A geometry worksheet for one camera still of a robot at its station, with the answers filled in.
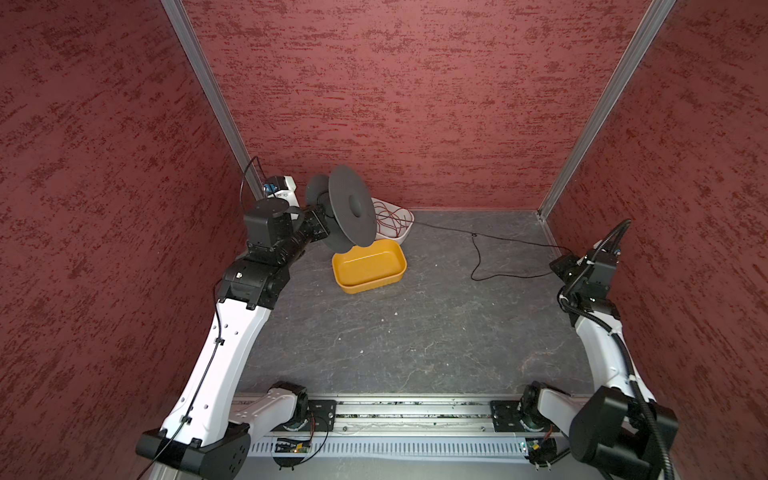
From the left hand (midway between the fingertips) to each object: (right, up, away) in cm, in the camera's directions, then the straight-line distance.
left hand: (323, 214), depth 66 cm
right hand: (+63, -11, +16) cm, 66 cm away
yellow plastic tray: (+5, -16, +36) cm, 40 cm away
